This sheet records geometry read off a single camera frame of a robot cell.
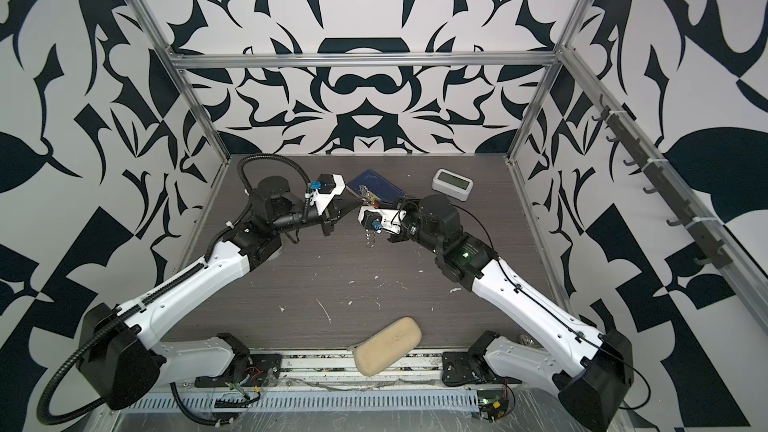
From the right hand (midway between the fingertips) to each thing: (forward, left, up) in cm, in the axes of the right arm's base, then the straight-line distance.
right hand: (384, 193), depth 68 cm
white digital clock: (+25, -23, -28) cm, 44 cm away
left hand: (+1, +6, 0) cm, 6 cm away
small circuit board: (-37, -24, -34) cm, 56 cm away
